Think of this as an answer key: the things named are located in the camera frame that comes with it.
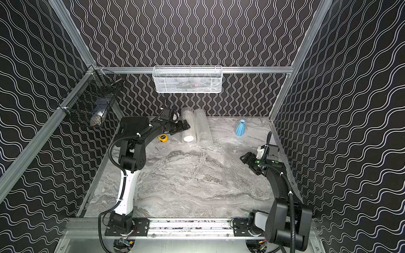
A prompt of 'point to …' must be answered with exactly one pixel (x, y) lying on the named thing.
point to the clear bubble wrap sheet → (237, 181)
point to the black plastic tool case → (132, 126)
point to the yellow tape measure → (163, 137)
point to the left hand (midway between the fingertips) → (184, 125)
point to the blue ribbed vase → (240, 128)
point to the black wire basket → (89, 100)
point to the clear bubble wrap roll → (203, 130)
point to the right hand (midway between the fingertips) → (246, 160)
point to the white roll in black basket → (96, 119)
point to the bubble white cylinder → (189, 135)
